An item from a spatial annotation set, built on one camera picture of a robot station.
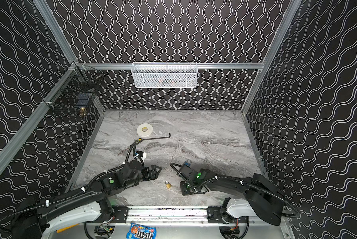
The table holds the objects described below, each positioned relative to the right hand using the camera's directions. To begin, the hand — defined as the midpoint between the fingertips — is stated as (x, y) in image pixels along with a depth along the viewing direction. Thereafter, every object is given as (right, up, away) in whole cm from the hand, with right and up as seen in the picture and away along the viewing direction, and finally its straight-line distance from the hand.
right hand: (184, 192), depth 81 cm
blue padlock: (+2, +13, +11) cm, 17 cm away
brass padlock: (-9, +3, +2) cm, 10 cm away
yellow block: (-51, -8, -18) cm, 55 cm away
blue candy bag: (-21, -13, -12) cm, 28 cm away
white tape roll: (-28, +33, +26) cm, 51 cm away
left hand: (-13, +13, -6) cm, 19 cm away
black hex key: (-19, +28, +23) cm, 41 cm away
